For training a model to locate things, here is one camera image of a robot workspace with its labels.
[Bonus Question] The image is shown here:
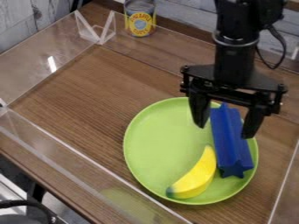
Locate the yellow toy banana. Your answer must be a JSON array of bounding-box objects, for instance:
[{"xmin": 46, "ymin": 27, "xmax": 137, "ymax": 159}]
[{"xmin": 165, "ymin": 145, "xmax": 216, "ymax": 200}]

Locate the black cable lower left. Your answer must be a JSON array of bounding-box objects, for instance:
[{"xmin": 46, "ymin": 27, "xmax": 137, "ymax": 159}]
[{"xmin": 0, "ymin": 199, "xmax": 60, "ymax": 224}]

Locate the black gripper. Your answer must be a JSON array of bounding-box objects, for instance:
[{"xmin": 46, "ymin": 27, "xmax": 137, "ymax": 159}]
[{"xmin": 180, "ymin": 65, "xmax": 287, "ymax": 139}]

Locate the blue star-shaped block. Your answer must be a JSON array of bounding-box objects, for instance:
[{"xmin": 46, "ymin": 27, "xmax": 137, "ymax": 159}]
[{"xmin": 209, "ymin": 103, "xmax": 255, "ymax": 179}]

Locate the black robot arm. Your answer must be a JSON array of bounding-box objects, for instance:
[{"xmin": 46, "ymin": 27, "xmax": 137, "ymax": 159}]
[{"xmin": 180, "ymin": 0, "xmax": 287, "ymax": 139}]

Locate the green plate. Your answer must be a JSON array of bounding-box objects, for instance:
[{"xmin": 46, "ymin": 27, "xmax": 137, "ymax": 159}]
[{"xmin": 122, "ymin": 97, "xmax": 256, "ymax": 205}]

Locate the clear acrylic enclosure wall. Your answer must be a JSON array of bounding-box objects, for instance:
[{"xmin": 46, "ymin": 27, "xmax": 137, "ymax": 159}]
[{"xmin": 0, "ymin": 4, "xmax": 299, "ymax": 224}]

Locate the yellow labelled tin can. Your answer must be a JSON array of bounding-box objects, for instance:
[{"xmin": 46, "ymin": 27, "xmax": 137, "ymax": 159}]
[{"xmin": 124, "ymin": 0, "xmax": 156, "ymax": 38}]

